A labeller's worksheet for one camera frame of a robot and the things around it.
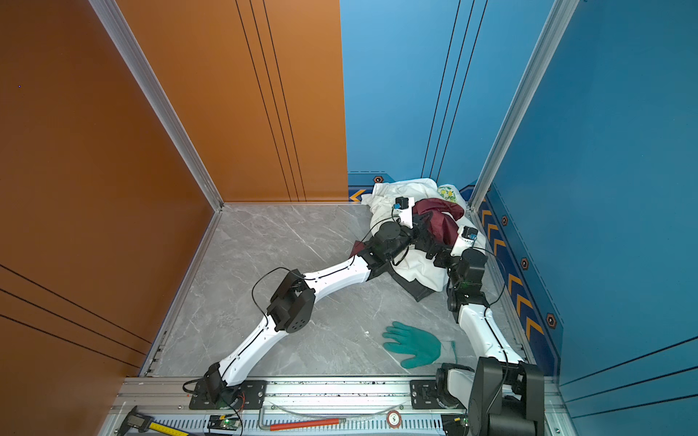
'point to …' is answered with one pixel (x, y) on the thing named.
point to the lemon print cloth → (450, 193)
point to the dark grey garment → (413, 288)
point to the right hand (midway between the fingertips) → (442, 239)
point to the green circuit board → (223, 422)
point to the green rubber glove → (425, 346)
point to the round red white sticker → (393, 419)
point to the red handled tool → (300, 425)
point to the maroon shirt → (439, 213)
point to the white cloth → (411, 262)
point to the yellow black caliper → (144, 423)
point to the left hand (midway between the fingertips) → (435, 210)
